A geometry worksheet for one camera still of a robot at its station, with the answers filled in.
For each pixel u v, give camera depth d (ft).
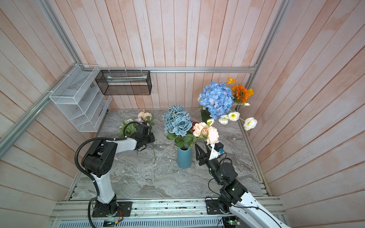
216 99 2.10
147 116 3.61
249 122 1.88
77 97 2.30
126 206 2.41
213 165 2.01
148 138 2.95
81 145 1.60
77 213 2.42
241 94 2.39
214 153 1.96
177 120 2.05
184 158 2.56
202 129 1.91
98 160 1.69
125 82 3.40
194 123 2.04
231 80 2.56
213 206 2.40
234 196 1.75
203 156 2.01
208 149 2.30
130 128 3.21
